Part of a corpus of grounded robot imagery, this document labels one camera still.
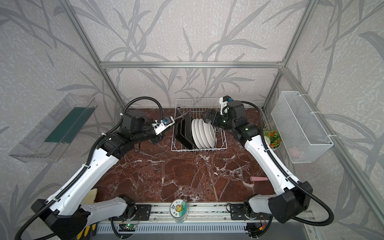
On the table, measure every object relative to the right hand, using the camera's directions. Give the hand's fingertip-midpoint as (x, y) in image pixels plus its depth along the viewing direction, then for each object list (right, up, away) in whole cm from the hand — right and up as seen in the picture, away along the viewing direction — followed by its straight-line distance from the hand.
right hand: (207, 111), depth 73 cm
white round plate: (-1, -13, +13) cm, 19 cm away
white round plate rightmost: (+2, -12, +16) cm, 20 cm away
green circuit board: (-38, -56, -2) cm, 68 cm away
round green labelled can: (-14, -45, -5) cm, 47 cm away
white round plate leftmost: (-7, -12, +12) cm, 19 cm away
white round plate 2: (-4, -12, +13) cm, 18 cm away
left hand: (-18, -4, -4) cm, 19 cm away
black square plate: (-13, -11, +9) cm, 20 cm away
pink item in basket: (+42, -20, -1) cm, 47 cm away
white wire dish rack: (-8, +6, +44) cm, 45 cm away
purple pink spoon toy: (+29, -38, +11) cm, 49 cm away
